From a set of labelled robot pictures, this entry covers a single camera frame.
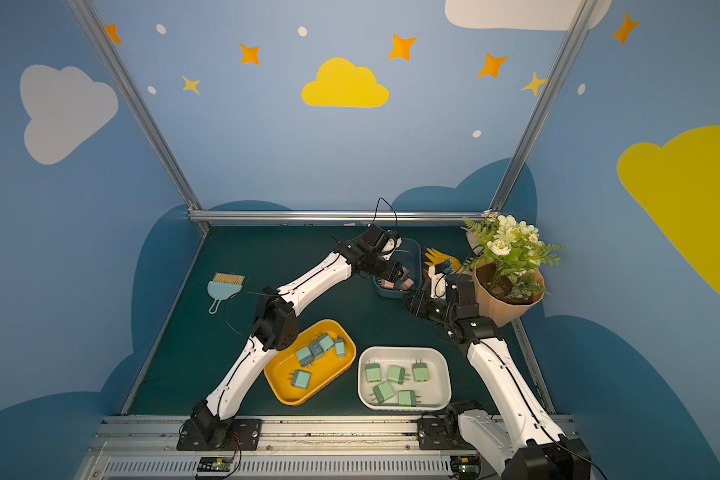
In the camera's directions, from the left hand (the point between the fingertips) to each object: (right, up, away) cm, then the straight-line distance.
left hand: (396, 265), depth 96 cm
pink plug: (+5, -6, +5) cm, 10 cm away
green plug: (-8, -30, -13) cm, 33 cm away
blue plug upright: (-28, -26, -10) cm, 40 cm away
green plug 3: (+6, -30, -11) cm, 33 cm away
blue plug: (-17, -24, -9) cm, 31 cm away
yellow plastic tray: (-35, -30, -11) cm, 47 cm away
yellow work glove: (+16, +2, +12) cm, 20 cm away
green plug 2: (-1, -30, -13) cm, 33 cm away
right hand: (+3, -8, -15) cm, 17 cm away
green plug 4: (+1, -35, -17) cm, 39 cm away
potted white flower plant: (+28, +1, -18) cm, 33 cm away
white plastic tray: (+9, -36, -14) cm, 39 cm away
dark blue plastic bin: (+7, +3, +17) cm, 18 cm away
